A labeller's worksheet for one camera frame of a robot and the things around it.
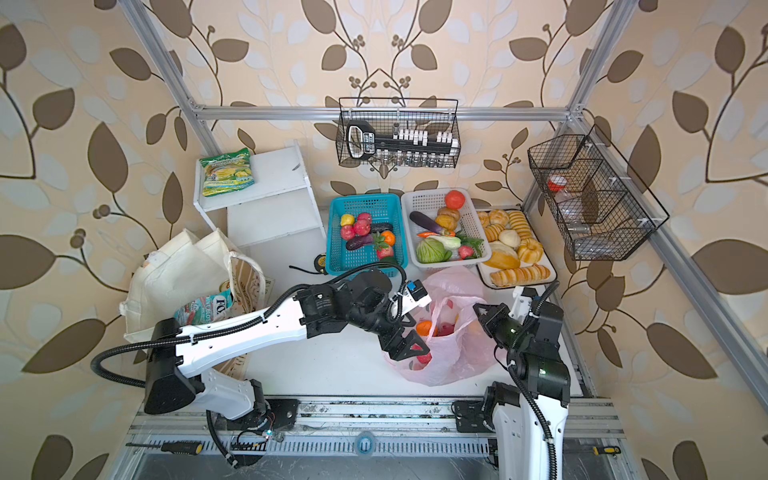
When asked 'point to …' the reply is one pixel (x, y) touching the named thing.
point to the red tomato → (455, 199)
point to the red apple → (425, 359)
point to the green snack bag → (226, 173)
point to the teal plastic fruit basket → (365, 230)
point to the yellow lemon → (347, 220)
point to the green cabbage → (429, 250)
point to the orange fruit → (389, 238)
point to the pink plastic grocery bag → (462, 347)
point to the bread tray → (518, 257)
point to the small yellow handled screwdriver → (614, 450)
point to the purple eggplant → (424, 221)
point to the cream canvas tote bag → (184, 270)
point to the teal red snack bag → (206, 309)
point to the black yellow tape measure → (319, 265)
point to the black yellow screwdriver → (175, 447)
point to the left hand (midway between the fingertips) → (424, 336)
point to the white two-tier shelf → (279, 209)
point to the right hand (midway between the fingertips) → (475, 309)
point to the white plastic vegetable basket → (428, 202)
